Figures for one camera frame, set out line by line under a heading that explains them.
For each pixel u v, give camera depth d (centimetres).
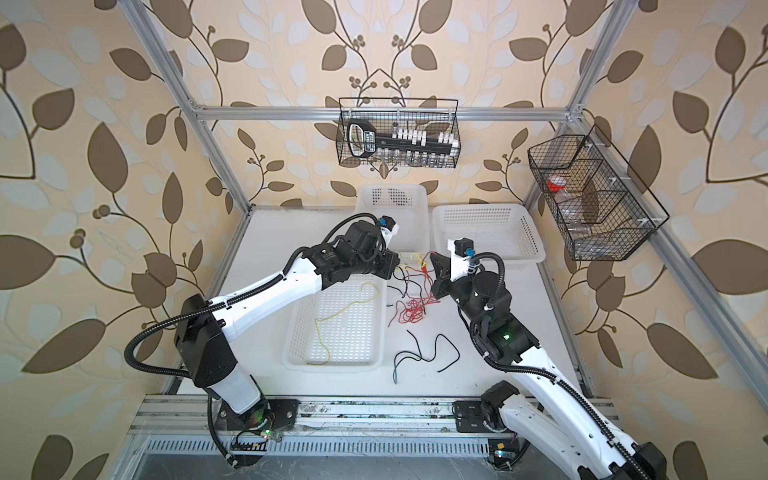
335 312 93
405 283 81
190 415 77
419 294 91
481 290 51
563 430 44
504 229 112
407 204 120
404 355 82
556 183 81
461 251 57
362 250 61
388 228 70
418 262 77
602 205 73
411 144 83
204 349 42
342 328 90
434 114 91
